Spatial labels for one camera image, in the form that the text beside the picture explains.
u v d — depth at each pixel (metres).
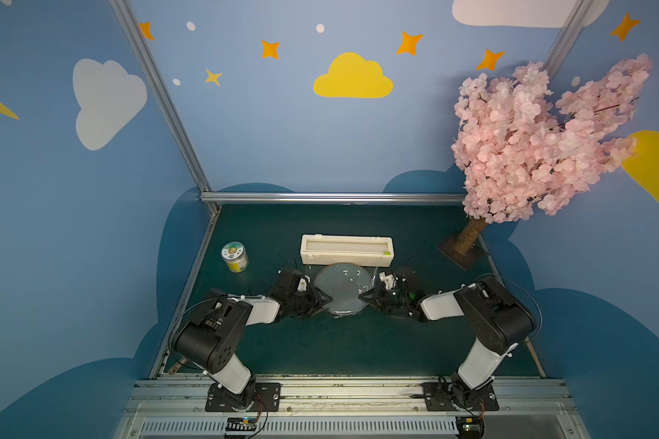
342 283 0.96
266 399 0.75
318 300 0.82
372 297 0.85
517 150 0.68
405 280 0.76
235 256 0.96
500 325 0.48
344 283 0.96
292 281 0.75
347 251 0.99
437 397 0.73
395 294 0.83
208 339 0.45
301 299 0.82
